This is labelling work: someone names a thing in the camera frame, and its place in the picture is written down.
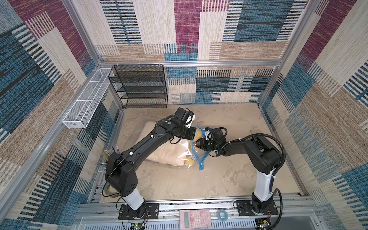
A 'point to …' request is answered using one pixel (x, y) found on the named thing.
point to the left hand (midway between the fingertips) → (195, 134)
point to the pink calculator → (197, 219)
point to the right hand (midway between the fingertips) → (196, 145)
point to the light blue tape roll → (222, 215)
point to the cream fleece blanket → (173, 154)
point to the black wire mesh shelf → (140, 86)
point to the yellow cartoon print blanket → (189, 159)
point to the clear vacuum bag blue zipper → (199, 158)
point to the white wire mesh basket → (81, 111)
